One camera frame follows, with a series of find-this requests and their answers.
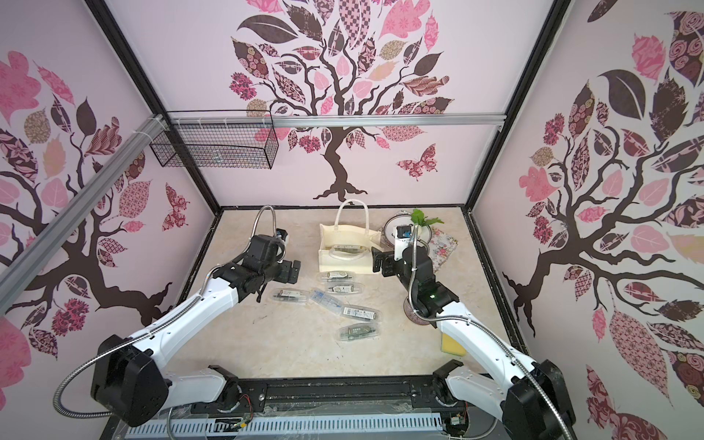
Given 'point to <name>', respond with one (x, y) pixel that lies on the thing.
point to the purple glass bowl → (411, 314)
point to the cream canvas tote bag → (339, 235)
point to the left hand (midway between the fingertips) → (286, 267)
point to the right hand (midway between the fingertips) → (388, 244)
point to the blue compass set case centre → (326, 302)
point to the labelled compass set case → (346, 251)
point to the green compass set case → (357, 332)
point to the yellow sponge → (451, 346)
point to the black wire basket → (224, 138)
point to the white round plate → (390, 229)
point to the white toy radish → (422, 221)
